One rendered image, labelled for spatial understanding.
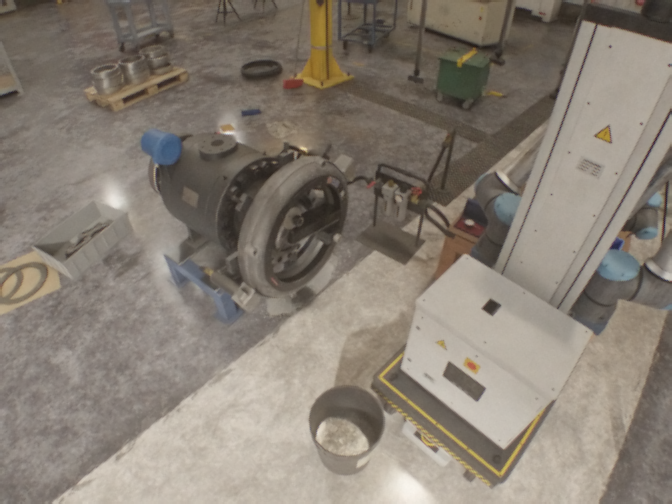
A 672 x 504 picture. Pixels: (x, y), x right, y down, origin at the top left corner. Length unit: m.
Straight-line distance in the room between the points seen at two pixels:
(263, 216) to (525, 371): 1.17
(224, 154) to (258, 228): 0.56
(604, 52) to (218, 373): 2.16
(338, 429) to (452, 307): 0.83
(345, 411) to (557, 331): 1.02
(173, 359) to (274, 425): 0.72
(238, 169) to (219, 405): 1.21
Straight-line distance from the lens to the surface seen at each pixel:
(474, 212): 2.43
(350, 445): 1.91
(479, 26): 7.47
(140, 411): 2.33
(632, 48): 1.28
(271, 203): 1.72
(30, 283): 3.36
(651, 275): 1.75
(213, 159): 2.14
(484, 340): 1.39
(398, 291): 2.55
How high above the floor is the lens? 1.94
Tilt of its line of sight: 45 degrees down
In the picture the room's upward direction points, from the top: straight up
